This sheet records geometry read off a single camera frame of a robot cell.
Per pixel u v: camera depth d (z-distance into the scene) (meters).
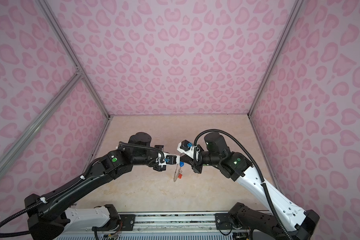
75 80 0.87
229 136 0.49
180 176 0.80
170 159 0.51
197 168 0.57
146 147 0.42
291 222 0.37
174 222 0.75
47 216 0.38
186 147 0.53
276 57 0.86
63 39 0.78
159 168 0.56
